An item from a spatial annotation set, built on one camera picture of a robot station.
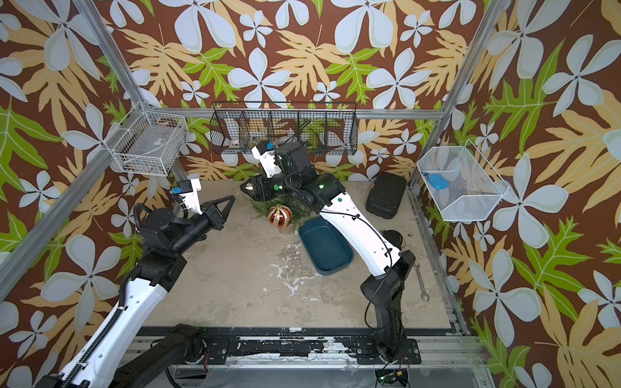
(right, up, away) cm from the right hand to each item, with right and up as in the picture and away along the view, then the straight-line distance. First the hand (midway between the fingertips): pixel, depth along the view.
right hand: (247, 184), depth 66 cm
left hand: (-3, -3, -1) cm, 5 cm away
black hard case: (+53, 0, +45) cm, 70 cm away
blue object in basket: (+64, +3, +20) cm, 67 cm away
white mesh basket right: (+72, 0, +12) cm, 73 cm away
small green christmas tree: (+14, -7, +18) cm, 23 cm away
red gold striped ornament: (+9, -9, +4) cm, 13 cm away
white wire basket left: (-41, +17, +20) cm, 49 cm away
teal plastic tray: (+25, -25, +35) cm, 49 cm away
